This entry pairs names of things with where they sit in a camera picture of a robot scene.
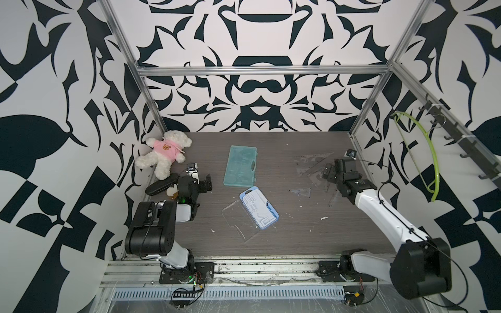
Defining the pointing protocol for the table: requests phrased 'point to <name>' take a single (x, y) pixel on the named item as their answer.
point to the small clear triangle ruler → (305, 192)
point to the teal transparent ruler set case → (241, 169)
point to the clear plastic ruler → (306, 161)
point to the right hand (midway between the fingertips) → (339, 171)
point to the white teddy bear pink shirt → (166, 151)
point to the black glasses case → (162, 184)
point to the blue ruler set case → (258, 207)
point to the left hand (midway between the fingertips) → (196, 172)
